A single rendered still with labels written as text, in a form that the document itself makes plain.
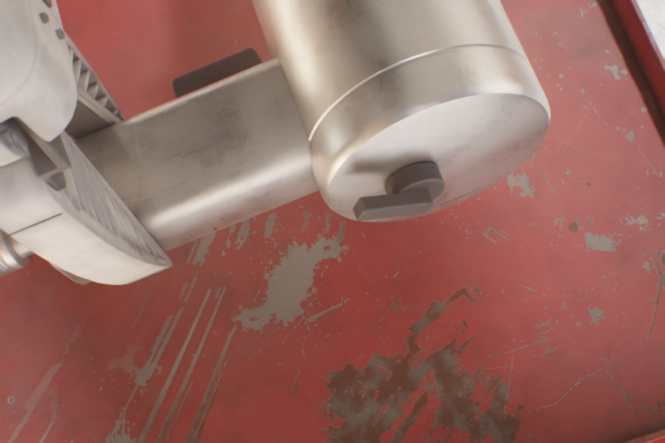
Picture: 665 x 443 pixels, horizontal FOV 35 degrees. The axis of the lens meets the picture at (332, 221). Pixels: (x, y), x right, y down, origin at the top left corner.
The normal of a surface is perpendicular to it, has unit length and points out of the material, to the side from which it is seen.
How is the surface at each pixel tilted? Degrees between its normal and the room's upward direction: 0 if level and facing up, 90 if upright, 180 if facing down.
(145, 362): 0
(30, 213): 81
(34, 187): 17
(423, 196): 24
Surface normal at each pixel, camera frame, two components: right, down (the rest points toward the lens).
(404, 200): 0.34, -0.50
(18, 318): 0.00, -0.33
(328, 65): -0.68, -0.10
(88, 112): 0.34, 0.91
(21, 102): 0.64, 0.65
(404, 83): -0.26, -0.34
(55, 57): 0.95, -0.29
